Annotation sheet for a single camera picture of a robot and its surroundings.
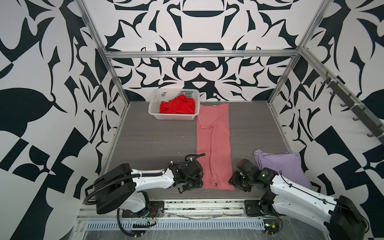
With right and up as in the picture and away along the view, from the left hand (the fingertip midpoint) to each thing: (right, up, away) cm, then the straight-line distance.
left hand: (204, 183), depth 80 cm
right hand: (+13, 0, +1) cm, 13 cm away
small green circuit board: (+31, -16, -9) cm, 36 cm away
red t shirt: (-15, +44, +29) cm, 55 cm away
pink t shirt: (+7, +17, +14) cm, 23 cm away
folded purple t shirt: (+48, +7, +6) cm, 49 cm away
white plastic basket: (-31, +52, +37) cm, 71 cm away
